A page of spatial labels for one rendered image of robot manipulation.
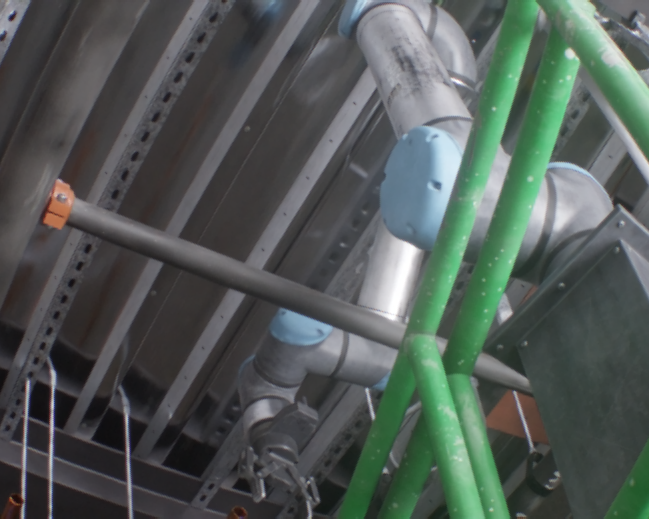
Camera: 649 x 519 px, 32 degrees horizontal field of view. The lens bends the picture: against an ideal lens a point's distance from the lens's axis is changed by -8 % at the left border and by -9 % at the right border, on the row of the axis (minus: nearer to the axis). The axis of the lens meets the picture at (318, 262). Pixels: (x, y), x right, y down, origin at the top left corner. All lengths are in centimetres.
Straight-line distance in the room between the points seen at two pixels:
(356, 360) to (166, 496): 126
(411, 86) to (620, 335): 58
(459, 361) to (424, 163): 25
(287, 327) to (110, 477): 125
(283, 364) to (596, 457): 86
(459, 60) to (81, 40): 80
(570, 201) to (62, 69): 68
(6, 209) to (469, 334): 65
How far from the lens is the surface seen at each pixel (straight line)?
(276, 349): 201
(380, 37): 192
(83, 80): 154
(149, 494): 316
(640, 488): 96
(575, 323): 141
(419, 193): 150
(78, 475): 309
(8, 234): 167
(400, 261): 205
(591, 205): 159
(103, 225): 176
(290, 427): 198
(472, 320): 139
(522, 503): 260
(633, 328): 133
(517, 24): 121
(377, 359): 204
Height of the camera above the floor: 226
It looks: 54 degrees up
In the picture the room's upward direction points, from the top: 12 degrees counter-clockwise
